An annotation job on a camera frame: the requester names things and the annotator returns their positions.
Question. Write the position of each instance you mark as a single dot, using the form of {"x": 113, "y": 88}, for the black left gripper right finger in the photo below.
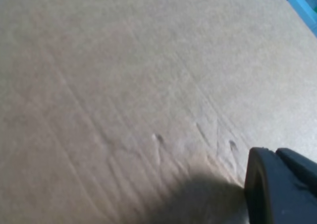
{"x": 292, "y": 188}

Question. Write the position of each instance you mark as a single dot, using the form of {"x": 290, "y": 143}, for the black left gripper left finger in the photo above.
{"x": 261, "y": 176}

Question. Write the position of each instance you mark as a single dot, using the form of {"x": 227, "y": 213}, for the upper brown cardboard shoebox shell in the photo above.
{"x": 144, "y": 111}

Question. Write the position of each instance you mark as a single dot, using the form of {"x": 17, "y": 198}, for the blue plastic crate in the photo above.
{"x": 307, "y": 10}

